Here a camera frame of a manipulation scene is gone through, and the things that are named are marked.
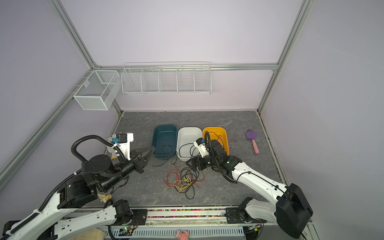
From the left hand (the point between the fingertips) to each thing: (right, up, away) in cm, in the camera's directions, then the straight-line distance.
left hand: (155, 152), depth 57 cm
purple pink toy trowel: (+55, +4, +48) cm, 73 cm away
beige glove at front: (-33, -41, +12) cm, 54 cm away
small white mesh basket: (-50, +34, +42) cm, 74 cm away
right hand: (+14, -9, +21) cm, 27 cm away
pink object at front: (+10, -40, +10) cm, 42 cm away
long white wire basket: (-4, +42, +41) cm, 59 cm away
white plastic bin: (+9, -6, +42) cm, 43 cm away
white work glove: (-40, -6, +40) cm, 57 cm away
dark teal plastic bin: (-6, 0, +42) cm, 42 cm away
